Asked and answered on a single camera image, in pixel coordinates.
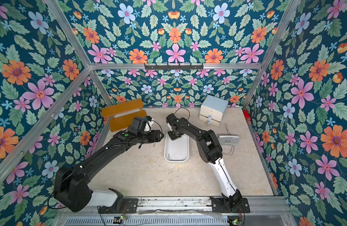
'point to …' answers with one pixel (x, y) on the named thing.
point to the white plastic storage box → (177, 150)
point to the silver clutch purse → (228, 140)
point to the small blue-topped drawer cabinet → (211, 110)
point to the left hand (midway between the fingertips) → (160, 134)
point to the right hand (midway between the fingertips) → (174, 135)
